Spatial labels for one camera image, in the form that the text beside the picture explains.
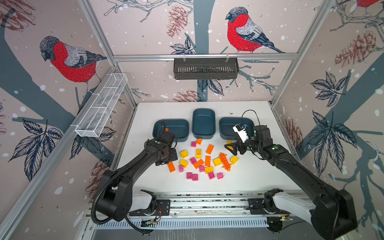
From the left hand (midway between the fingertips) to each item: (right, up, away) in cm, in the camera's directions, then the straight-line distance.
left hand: (169, 159), depth 85 cm
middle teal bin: (+21, +19, +20) cm, 34 cm away
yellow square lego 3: (+8, +1, +7) cm, 11 cm away
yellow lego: (+23, -6, +1) cm, 24 cm away
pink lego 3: (+14, -2, +5) cm, 15 cm away
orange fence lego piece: (+34, -4, +3) cm, 34 cm away
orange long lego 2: (+23, -3, +5) cm, 24 cm away
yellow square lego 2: (+28, -3, +3) cm, 28 cm away
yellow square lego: (+39, -2, +3) cm, 39 cm away
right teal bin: (+38, +19, +22) cm, 48 cm away
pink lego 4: (+7, -6, 0) cm, 9 cm away
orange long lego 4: (+1, -5, +2) cm, 6 cm away
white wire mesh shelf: (-34, +23, -14) cm, 44 cm away
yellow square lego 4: (+8, -3, +3) cm, 9 cm away
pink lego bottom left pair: (+15, -10, -1) cm, 18 cm away
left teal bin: (+4, +17, +20) cm, 26 cm away
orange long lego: (+24, +4, +10) cm, 26 cm away
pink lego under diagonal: (+19, -6, +1) cm, 20 cm away
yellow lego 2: (+17, +1, +8) cm, 19 cm away
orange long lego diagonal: (+17, -4, +3) cm, 18 cm away
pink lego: (+29, -9, -2) cm, 30 cm away
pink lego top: (+14, +6, +11) cm, 19 cm away
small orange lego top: (+17, +8, +13) cm, 23 cm away
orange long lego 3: (-6, +15, +18) cm, 25 cm away
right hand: (+34, +10, -5) cm, 36 cm away
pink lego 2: (+11, -9, -1) cm, 15 cm away
